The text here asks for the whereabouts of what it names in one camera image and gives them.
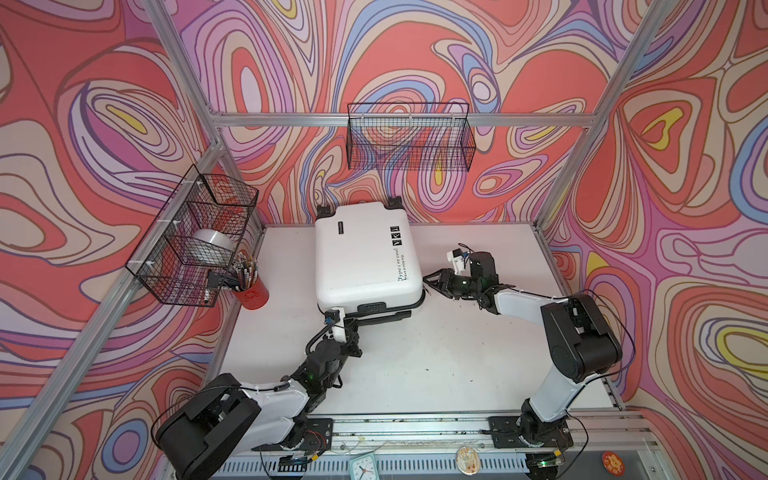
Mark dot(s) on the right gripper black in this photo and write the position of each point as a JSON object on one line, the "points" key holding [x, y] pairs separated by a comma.
{"points": [[446, 282]]}

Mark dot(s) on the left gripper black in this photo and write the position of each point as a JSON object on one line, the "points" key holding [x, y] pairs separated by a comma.
{"points": [[351, 338]]}

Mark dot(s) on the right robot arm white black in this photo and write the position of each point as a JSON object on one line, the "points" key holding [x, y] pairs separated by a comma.
{"points": [[581, 344]]}

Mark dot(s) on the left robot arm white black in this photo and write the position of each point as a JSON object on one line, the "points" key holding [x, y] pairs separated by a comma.
{"points": [[227, 418]]}

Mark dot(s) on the red pen cup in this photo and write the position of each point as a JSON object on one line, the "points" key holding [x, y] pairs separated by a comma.
{"points": [[248, 288]]}

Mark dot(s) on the small white clock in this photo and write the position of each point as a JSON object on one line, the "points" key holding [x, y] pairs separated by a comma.
{"points": [[363, 467]]}

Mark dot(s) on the round food badge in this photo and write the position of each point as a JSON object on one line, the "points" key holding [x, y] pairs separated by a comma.
{"points": [[467, 460]]}

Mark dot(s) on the red round sticker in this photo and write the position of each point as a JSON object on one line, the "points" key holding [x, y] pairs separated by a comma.
{"points": [[613, 463]]}

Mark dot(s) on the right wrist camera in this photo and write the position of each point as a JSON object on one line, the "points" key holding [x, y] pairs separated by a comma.
{"points": [[479, 265]]}

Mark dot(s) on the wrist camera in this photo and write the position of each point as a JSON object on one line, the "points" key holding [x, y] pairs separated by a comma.
{"points": [[336, 318], [479, 265]]}

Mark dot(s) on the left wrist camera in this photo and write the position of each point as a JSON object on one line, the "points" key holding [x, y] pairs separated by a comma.
{"points": [[336, 318]]}

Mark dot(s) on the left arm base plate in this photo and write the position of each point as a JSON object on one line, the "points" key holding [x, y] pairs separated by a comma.
{"points": [[310, 435]]}

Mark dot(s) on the black wire basket on back wall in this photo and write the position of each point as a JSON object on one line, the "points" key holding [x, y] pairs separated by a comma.
{"points": [[410, 136]]}

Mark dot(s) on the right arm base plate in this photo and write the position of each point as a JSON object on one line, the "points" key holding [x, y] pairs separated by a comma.
{"points": [[527, 431]]}

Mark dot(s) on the black wire basket on left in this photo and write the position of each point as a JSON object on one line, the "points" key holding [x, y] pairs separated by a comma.
{"points": [[161, 263]]}

